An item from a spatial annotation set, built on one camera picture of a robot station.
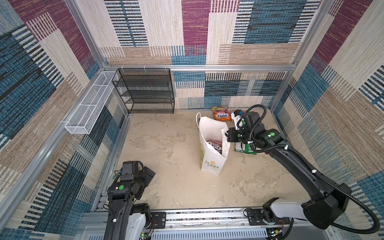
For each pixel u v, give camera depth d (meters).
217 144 0.89
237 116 0.68
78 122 0.70
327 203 0.37
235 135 0.66
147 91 1.11
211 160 0.75
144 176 0.68
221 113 1.15
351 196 0.37
